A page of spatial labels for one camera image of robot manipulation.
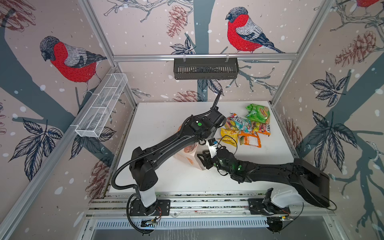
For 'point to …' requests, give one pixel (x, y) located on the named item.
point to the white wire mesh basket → (91, 123)
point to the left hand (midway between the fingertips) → (208, 125)
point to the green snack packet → (258, 113)
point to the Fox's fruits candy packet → (230, 124)
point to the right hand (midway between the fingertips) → (198, 155)
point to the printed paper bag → (190, 155)
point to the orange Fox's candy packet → (249, 138)
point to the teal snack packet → (244, 125)
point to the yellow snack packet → (233, 133)
